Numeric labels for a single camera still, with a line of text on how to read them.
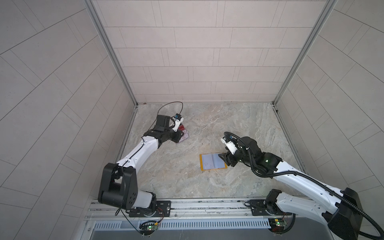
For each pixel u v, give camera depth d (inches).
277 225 26.7
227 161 26.1
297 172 18.5
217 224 26.8
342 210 15.0
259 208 27.9
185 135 37.9
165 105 26.2
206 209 28.4
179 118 29.7
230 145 25.9
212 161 34.1
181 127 37.9
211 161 34.1
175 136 29.2
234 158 25.9
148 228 25.6
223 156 25.9
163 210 27.8
